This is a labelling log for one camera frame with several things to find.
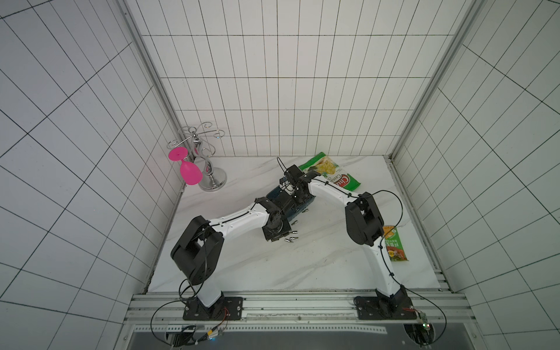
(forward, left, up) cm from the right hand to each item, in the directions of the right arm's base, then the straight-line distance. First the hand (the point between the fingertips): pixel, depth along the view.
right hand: (285, 205), depth 98 cm
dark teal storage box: (-14, -2, +23) cm, 27 cm away
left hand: (-18, +1, +3) cm, 18 cm away
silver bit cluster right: (-12, -6, -1) cm, 13 cm away
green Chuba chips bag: (+22, -23, 0) cm, 31 cm away
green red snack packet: (-15, -46, -1) cm, 48 cm away
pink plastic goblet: (+4, +40, +16) cm, 44 cm away
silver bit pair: (-15, -3, -2) cm, 16 cm away
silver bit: (-7, -5, -2) cm, 9 cm away
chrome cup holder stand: (+14, +38, +26) cm, 48 cm away
